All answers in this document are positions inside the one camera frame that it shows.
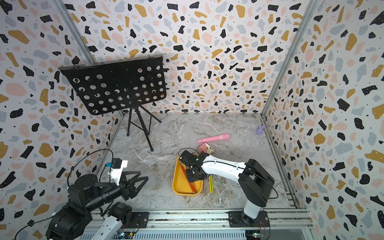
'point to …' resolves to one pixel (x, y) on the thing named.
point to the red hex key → (185, 172)
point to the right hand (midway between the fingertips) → (191, 178)
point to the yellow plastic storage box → (180, 185)
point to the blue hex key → (218, 181)
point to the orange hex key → (194, 187)
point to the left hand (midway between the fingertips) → (144, 176)
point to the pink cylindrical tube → (221, 137)
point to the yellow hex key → (210, 184)
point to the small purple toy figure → (259, 130)
